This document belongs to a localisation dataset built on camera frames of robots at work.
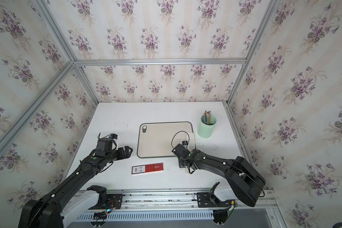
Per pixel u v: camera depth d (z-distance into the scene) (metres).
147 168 0.84
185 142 0.80
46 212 0.38
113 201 0.73
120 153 0.75
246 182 0.42
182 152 0.67
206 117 0.90
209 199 0.65
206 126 0.88
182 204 0.73
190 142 0.78
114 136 0.77
